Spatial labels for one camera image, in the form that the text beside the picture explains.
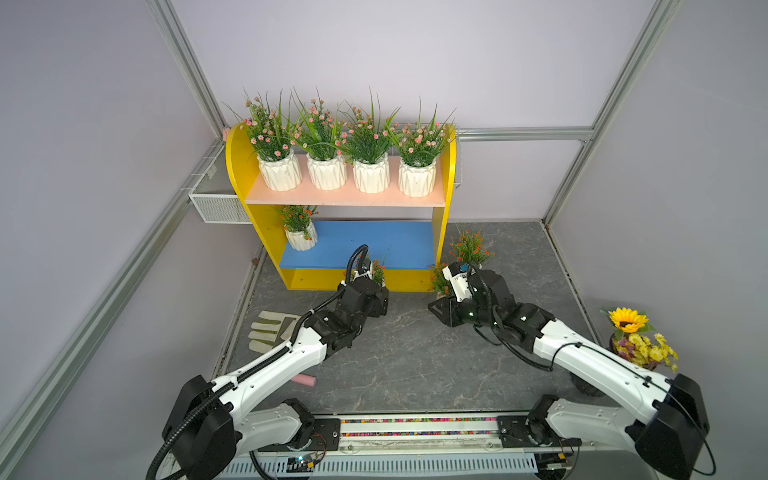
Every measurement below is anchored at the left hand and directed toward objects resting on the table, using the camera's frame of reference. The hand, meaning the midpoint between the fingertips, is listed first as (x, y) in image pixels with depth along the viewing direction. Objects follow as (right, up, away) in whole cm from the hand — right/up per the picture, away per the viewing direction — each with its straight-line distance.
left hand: (370, 288), depth 81 cm
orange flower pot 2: (+3, +5, -5) cm, 8 cm away
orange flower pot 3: (+30, +11, +13) cm, 34 cm away
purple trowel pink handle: (-18, -26, +1) cm, 31 cm away
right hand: (+16, -3, -4) cm, 17 cm away
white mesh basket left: (-42, +25, -2) cm, 49 cm away
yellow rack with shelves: (+11, +16, +16) cm, 25 cm away
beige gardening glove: (-33, -13, +10) cm, 37 cm away
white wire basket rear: (+26, +38, +8) cm, 47 cm away
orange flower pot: (-22, +18, +6) cm, 29 cm away
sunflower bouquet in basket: (+58, -9, -18) cm, 61 cm away
